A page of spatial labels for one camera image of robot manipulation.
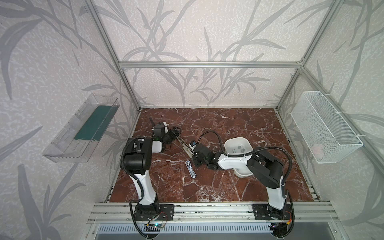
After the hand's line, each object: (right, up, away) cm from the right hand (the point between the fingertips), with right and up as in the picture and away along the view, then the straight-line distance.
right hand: (193, 152), depth 93 cm
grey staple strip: (+31, +2, +6) cm, 31 cm away
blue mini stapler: (-1, -9, -6) cm, 11 cm away
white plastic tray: (+25, +2, +3) cm, 25 cm away
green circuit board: (-18, -32, -21) cm, 42 cm away
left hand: (-9, +16, +8) cm, 20 cm away
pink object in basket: (+62, +5, -20) cm, 66 cm away
